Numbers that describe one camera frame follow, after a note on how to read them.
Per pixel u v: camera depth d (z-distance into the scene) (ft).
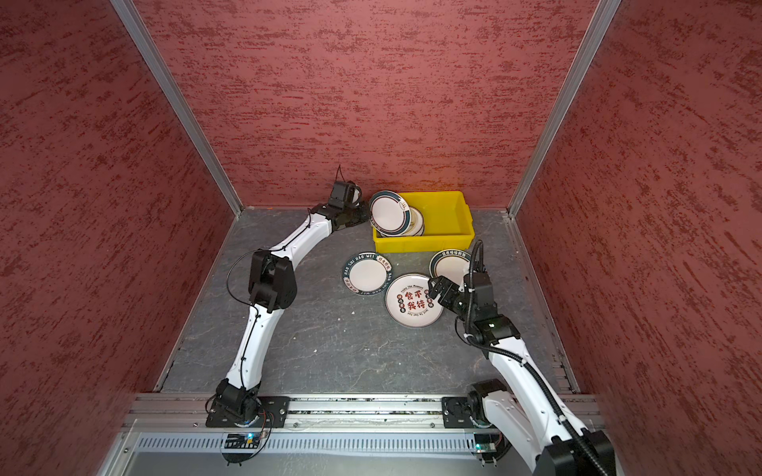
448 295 2.37
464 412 2.42
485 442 2.32
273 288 2.08
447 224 3.73
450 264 3.41
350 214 2.88
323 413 2.48
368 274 3.35
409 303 3.10
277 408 2.44
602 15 2.33
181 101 2.88
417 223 3.60
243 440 2.33
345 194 2.73
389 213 3.57
